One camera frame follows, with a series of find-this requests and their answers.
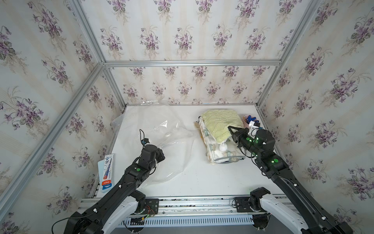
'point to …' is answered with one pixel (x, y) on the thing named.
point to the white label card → (106, 184)
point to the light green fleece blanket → (217, 122)
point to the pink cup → (243, 119)
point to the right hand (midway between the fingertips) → (230, 127)
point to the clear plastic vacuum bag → (160, 124)
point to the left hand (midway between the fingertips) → (164, 151)
